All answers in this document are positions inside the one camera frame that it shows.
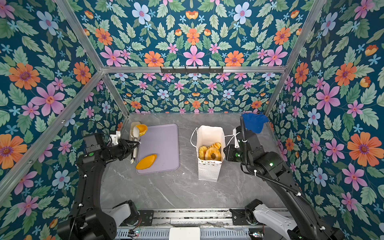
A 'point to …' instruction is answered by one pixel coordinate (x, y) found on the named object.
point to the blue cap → (254, 122)
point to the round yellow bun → (143, 129)
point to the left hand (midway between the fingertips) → (138, 140)
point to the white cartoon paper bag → (210, 143)
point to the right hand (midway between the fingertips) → (225, 148)
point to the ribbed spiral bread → (216, 144)
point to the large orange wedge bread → (146, 161)
